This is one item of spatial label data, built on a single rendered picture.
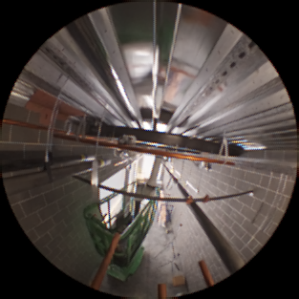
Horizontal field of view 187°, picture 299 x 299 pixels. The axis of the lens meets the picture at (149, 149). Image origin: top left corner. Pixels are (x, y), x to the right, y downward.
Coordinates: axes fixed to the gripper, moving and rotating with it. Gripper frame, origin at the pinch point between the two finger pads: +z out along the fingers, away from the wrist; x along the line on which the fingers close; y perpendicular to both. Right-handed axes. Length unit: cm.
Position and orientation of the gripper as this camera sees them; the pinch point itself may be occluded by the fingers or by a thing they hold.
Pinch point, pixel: (120, 146)
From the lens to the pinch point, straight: 63.6
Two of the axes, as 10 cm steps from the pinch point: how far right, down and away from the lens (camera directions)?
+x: -1.4, 9.5, 2.6
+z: -0.7, 2.5, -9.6
